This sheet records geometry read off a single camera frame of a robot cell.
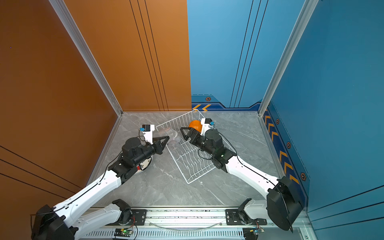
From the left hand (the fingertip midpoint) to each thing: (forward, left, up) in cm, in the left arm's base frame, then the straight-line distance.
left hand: (169, 136), depth 74 cm
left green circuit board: (-37, +21, -27) cm, 51 cm away
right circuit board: (-37, -41, -27) cm, 61 cm away
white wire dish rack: (-1, -8, -19) cm, 21 cm away
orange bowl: (+24, -13, -18) cm, 33 cm away
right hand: (+2, -7, +1) cm, 7 cm away
